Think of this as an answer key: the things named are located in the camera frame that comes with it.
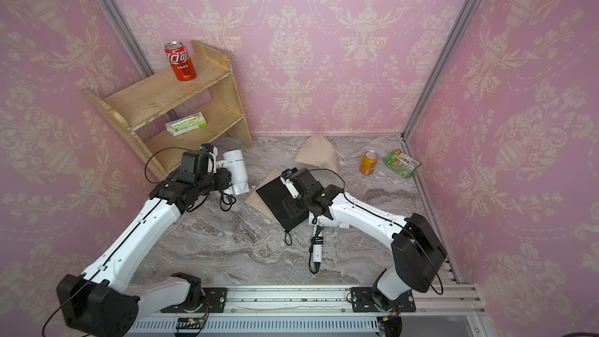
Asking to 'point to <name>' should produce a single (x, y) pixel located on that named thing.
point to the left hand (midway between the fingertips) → (227, 175)
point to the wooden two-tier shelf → (170, 120)
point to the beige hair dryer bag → (317, 151)
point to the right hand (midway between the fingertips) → (293, 199)
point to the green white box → (186, 124)
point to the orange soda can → (369, 162)
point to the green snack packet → (401, 163)
